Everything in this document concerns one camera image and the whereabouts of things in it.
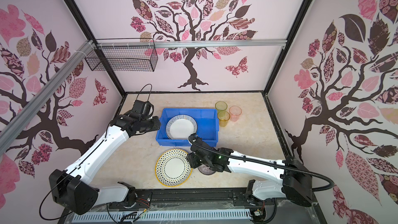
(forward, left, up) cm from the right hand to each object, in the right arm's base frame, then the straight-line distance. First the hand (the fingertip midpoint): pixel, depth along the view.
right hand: (189, 155), depth 76 cm
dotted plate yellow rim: (-3, +10, -11) cm, 16 cm away
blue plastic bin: (+26, -11, -14) cm, 32 cm away
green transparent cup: (+38, -20, -7) cm, 44 cm away
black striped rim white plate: (+22, +7, -8) cm, 24 cm away
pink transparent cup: (+30, -28, -4) cm, 41 cm away
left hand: (+13, +16, +7) cm, 22 cm away
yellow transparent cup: (+31, -21, -9) cm, 38 cm away
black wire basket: (+56, +40, +23) cm, 73 cm away
